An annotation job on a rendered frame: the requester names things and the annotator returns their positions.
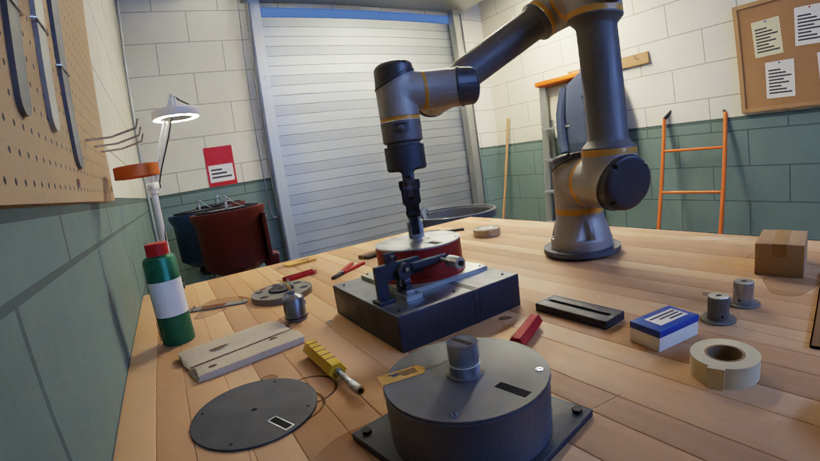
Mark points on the light grey fixture plate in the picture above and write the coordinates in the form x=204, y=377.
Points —
x=471, y=272

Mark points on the white roller door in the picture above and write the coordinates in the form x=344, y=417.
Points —
x=333, y=128

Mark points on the small brown block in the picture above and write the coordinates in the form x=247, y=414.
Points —
x=368, y=254

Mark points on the long grey hanging blade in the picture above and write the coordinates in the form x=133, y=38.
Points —
x=46, y=83
x=69, y=109
x=16, y=70

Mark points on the dark red bin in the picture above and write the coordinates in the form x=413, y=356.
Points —
x=234, y=240

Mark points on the brown cardboard box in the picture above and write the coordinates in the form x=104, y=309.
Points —
x=780, y=253

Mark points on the grey wooden board block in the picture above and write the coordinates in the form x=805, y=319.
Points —
x=237, y=352

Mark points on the grey ribbed knob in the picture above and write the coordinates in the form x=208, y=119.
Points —
x=464, y=358

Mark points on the grey shelf unit orange top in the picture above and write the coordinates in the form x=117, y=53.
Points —
x=548, y=128

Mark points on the red rectangular block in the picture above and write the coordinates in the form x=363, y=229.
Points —
x=526, y=328

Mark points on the dark grey slotted disc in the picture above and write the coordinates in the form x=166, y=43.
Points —
x=250, y=413

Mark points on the small beige tape roll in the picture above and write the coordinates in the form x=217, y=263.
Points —
x=486, y=231

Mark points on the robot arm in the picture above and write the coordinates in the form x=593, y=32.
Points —
x=599, y=96

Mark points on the grey utility knife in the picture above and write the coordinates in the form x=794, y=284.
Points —
x=218, y=305

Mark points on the grey knob on round foot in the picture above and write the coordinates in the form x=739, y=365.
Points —
x=745, y=293
x=718, y=309

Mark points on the yellow flat piece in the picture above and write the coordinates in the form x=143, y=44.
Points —
x=300, y=261

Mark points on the grey-tipped clamp lever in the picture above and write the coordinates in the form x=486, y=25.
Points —
x=442, y=261

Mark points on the yellow paper tag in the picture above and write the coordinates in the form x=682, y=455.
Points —
x=400, y=375

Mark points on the dark blue bin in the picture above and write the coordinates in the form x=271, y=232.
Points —
x=182, y=237

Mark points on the cork notice board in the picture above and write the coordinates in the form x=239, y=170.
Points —
x=778, y=57

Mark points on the dark blue toggle clamp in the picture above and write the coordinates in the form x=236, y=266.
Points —
x=384, y=282

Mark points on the black round tray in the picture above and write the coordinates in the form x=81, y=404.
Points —
x=461, y=212

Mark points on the dark blue fixture base block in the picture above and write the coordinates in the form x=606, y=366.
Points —
x=442, y=314

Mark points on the orange round disc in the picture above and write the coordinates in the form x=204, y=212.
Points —
x=136, y=171

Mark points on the brown pegboard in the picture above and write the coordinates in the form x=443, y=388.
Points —
x=38, y=153

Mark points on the orange ladder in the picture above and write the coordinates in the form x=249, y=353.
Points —
x=692, y=148

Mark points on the small grey metal cylinder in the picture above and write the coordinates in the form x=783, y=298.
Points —
x=295, y=307

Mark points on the red wall poster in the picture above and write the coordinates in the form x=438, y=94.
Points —
x=220, y=166

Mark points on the metal pegboard hooks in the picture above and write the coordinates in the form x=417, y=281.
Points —
x=118, y=137

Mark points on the grey round flange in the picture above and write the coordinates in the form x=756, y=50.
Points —
x=272, y=294

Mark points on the blue and white box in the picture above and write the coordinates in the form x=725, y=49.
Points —
x=663, y=326

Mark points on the black square base plate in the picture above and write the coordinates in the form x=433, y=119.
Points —
x=567, y=422

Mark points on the red round coin mechanism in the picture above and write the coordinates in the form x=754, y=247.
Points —
x=442, y=246

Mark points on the large beige tape roll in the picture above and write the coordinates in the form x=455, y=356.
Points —
x=708, y=368

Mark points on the dark flat panel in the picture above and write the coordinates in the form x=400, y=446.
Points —
x=816, y=317

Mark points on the black slotted rack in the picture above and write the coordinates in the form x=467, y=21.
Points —
x=580, y=312

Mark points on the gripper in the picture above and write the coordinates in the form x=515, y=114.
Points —
x=405, y=157

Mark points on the grey round coin mechanism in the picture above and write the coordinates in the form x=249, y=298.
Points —
x=467, y=416

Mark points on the green white red spray can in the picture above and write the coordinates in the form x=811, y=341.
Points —
x=168, y=298

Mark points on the wooden wall board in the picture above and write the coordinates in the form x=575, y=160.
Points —
x=637, y=61

